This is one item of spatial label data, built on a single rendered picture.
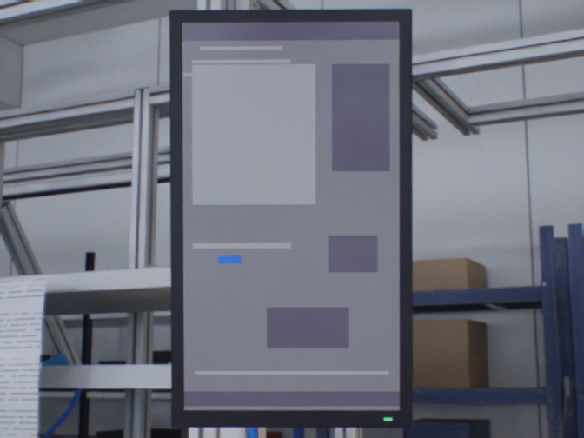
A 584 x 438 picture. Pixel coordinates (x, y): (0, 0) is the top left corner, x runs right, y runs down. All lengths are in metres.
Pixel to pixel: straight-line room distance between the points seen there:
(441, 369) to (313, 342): 3.20
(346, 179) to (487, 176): 3.75
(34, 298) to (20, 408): 0.18
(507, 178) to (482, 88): 0.52
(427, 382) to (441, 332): 0.24
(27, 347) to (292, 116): 0.69
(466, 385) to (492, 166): 1.22
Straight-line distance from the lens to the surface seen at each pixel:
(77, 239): 6.00
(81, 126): 2.46
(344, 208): 1.09
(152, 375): 1.55
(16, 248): 2.68
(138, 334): 2.14
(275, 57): 1.11
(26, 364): 1.58
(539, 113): 2.37
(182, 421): 1.14
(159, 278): 1.56
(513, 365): 4.69
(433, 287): 4.34
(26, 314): 1.59
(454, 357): 4.27
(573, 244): 4.17
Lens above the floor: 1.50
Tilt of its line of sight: 10 degrees up
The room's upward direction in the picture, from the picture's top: straight up
